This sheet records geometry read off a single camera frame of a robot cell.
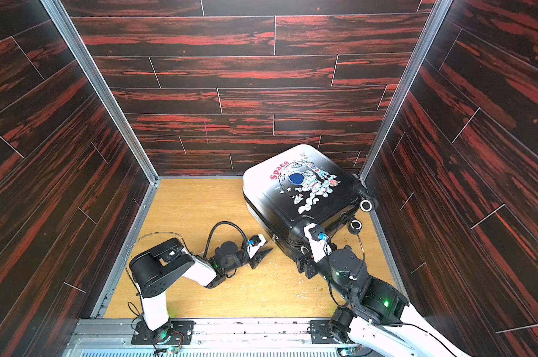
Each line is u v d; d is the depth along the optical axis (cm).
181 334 72
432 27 69
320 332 74
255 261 77
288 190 85
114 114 92
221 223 76
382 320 43
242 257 70
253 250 77
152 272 49
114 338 73
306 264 54
